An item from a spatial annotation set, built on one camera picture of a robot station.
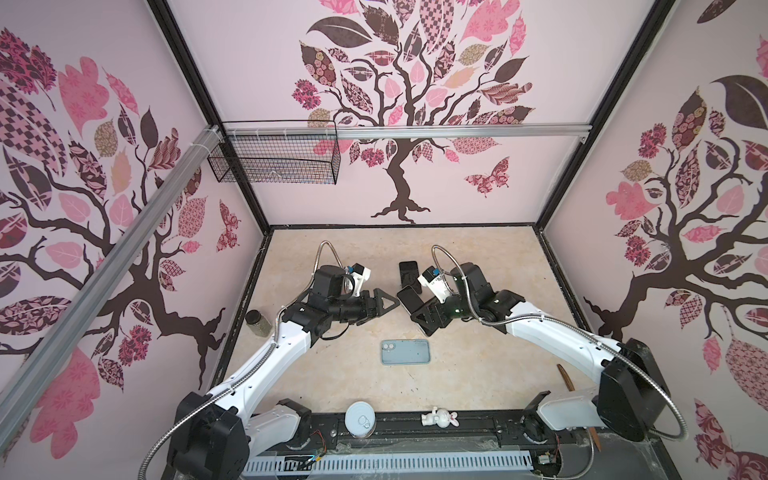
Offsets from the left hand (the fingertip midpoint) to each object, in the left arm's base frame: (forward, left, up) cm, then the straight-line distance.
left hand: (391, 312), depth 75 cm
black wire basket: (+50, +37, +15) cm, 65 cm away
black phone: (+25, -7, -18) cm, 31 cm away
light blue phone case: (-3, -4, -19) cm, 20 cm away
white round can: (-22, +8, -13) cm, 27 cm away
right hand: (+4, -8, -4) cm, 10 cm away
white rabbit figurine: (-21, -13, -15) cm, 29 cm away
